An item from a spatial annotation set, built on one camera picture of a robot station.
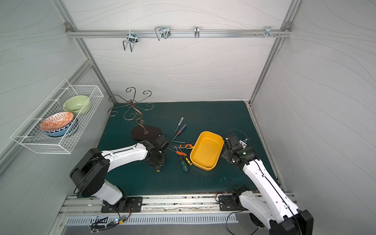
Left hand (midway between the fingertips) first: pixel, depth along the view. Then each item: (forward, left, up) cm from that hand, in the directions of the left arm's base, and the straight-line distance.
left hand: (162, 162), depth 87 cm
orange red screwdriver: (+6, -9, +1) cm, 11 cm away
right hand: (+1, -39, +11) cm, 40 cm away
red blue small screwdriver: (+23, -9, 0) cm, 25 cm away
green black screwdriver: (-1, -12, +1) cm, 12 cm away
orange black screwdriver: (+11, -12, +1) cm, 17 cm away
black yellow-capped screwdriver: (-4, +1, +1) cm, 4 cm away
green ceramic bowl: (+16, +41, +33) cm, 55 cm away
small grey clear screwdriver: (+30, -8, -1) cm, 31 cm away
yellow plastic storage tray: (+9, -27, -2) cm, 29 cm away
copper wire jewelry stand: (+20, +14, +1) cm, 25 cm away
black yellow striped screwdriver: (0, -16, +1) cm, 16 cm away
